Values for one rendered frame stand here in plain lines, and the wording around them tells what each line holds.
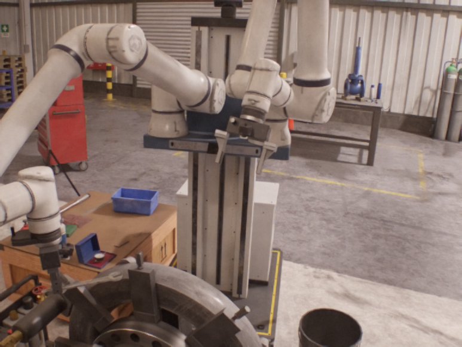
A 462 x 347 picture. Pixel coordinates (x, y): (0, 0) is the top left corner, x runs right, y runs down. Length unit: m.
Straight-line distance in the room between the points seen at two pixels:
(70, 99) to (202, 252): 3.30
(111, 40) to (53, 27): 12.37
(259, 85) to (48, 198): 0.69
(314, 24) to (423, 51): 7.72
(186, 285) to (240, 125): 0.51
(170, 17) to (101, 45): 9.62
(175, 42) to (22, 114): 9.64
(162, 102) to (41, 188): 0.87
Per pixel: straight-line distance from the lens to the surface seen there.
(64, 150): 5.22
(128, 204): 2.92
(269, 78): 1.28
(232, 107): 1.89
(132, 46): 1.22
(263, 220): 2.25
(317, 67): 1.61
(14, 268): 2.80
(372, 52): 9.23
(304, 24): 1.59
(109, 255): 2.44
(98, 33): 1.26
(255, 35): 1.49
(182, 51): 10.62
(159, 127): 1.82
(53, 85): 1.24
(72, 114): 5.15
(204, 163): 2.04
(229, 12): 1.91
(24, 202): 1.05
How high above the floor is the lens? 1.69
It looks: 17 degrees down
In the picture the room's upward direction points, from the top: 3 degrees clockwise
